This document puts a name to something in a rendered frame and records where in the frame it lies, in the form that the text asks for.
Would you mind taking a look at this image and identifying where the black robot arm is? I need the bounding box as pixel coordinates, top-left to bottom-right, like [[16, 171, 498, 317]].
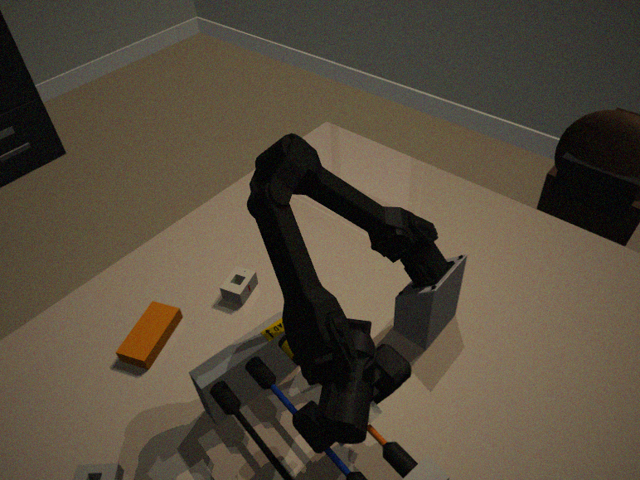
[[247, 133, 455, 444]]

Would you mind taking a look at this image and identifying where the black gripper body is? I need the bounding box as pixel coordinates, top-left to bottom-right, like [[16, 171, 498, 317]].
[[292, 344, 412, 453]]

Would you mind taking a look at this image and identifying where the orange rectangular block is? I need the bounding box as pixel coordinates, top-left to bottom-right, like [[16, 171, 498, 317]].
[[116, 301, 182, 370]]

